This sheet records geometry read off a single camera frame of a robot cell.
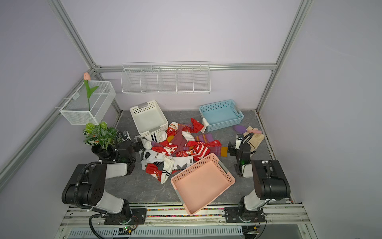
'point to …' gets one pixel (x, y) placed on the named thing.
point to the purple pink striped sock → (205, 138)
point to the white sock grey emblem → (182, 163)
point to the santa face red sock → (171, 129)
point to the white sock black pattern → (148, 156)
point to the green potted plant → (105, 140)
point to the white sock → (188, 136)
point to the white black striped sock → (160, 136)
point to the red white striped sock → (199, 150)
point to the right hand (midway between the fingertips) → (237, 141)
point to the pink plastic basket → (200, 183)
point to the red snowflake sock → (196, 126)
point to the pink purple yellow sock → (215, 147)
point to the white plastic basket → (148, 118)
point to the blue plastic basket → (221, 114)
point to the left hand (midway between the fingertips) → (131, 140)
